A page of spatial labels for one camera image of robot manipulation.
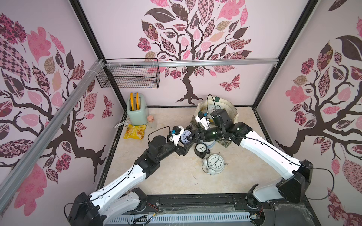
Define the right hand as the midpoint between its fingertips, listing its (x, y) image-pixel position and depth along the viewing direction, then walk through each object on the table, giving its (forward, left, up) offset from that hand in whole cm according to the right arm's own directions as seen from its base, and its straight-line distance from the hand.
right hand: (192, 137), depth 70 cm
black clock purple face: (+2, +4, 0) cm, 4 cm away
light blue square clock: (+9, -13, -24) cm, 29 cm away
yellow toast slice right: (+34, +36, -5) cm, 50 cm away
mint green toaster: (+29, +37, -17) cm, 50 cm away
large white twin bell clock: (-6, -14, -22) cm, 27 cm away
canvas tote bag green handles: (+35, -16, -10) cm, 40 cm away
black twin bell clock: (+5, -7, -23) cm, 24 cm away
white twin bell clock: (+31, -16, -11) cm, 37 cm away
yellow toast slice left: (+34, +40, -4) cm, 53 cm away
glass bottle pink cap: (+26, +28, -22) cm, 44 cm away
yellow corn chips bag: (+20, +40, -23) cm, 50 cm away
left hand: (0, +2, -2) cm, 3 cm away
